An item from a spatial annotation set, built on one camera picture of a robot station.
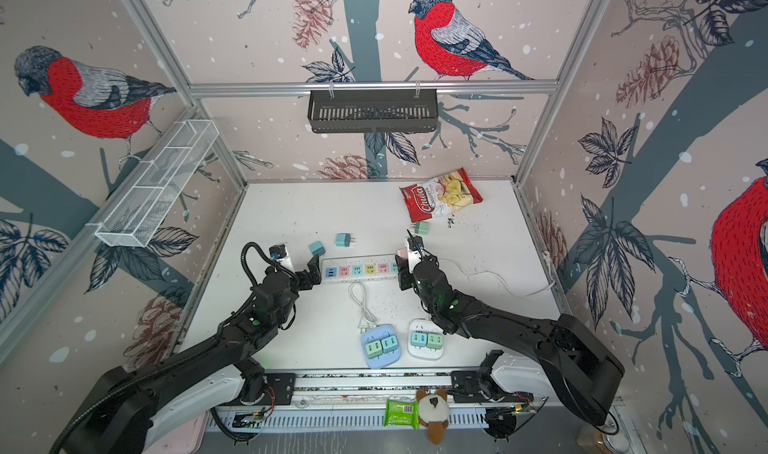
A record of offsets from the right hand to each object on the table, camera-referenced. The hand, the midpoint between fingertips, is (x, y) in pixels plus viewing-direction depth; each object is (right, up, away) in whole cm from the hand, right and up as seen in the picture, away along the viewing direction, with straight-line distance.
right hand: (400, 258), depth 83 cm
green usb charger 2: (+8, +7, +21) cm, 23 cm away
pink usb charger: (+1, +1, -3) cm, 3 cm away
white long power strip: (-13, -5, +10) cm, 17 cm away
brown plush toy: (+7, -33, -15) cm, 37 cm away
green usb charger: (-7, -21, -9) cm, 24 cm away
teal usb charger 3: (-28, +1, +15) cm, 32 cm away
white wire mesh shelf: (-65, +11, -13) cm, 68 cm away
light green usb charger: (+9, -20, -8) cm, 23 cm away
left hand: (-28, 0, -1) cm, 28 cm away
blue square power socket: (-5, -25, -7) cm, 26 cm away
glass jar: (+41, -32, -25) cm, 58 cm away
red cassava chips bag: (+15, +19, +27) cm, 37 cm away
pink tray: (-48, -37, -18) cm, 63 cm away
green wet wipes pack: (0, -35, -13) cm, 37 cm away
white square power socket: (+8, -19, -1) cm, 20 cm away
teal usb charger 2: (+4, -19, -8) cm, 21 cm away
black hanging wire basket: (-16, +50, +24) cm, 57 cm away
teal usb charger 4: (-19, +3, +18) cm, 26 cm away
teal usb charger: (-3, -20, -9) cm, 22 cm away
